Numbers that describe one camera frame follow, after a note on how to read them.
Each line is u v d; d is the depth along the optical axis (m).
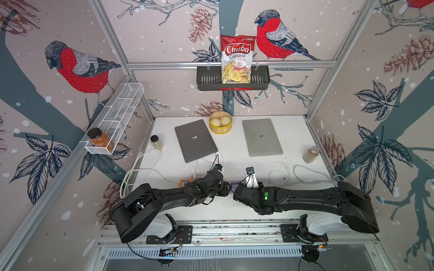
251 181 0.70
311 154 0.93
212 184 0.67
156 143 0.98
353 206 0.42
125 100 0.88
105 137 0.64
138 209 0.47
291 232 0.73
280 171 0.93
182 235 0.73
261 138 1.08
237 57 0.85
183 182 0.88
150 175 0.93
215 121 1.10
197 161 0.98
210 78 0.95
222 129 1.10
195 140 1.07
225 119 1.13
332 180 0.90
